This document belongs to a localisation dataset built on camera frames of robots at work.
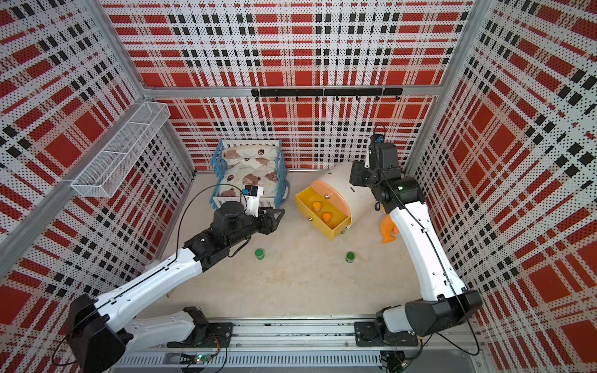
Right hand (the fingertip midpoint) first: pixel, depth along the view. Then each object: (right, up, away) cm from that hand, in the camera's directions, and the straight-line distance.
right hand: (364, 167), depth 72 cm
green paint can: (-37, -32, +18) cm, 52 cm away
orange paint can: (-11, -17, +17) cm, 27 cm away
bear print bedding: (-47, +5, +40) cm, 62 cm away
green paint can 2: (-2, -33, +17) cm, 37 cm away
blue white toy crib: (-31, -3, +42) cm, 52 cm away
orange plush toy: (+16, -23, +24) cm, 37 cm away
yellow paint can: (-14, -13, +21) cm, 29 cm away
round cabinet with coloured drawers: (-9, -12, +15) cm, 21 cm away
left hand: (-26, -14, +3) cm, 30 cm away
